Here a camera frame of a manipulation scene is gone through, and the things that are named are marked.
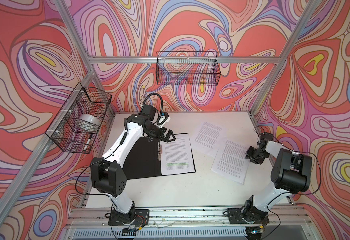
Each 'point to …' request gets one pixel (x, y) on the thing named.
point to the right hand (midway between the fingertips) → (249, 160)
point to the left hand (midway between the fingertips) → (169, 135)
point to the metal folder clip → (159, 150)
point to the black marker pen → (88, 141)
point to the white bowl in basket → (90, 118)
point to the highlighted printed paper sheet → (177, 155)
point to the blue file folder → (143, 162)
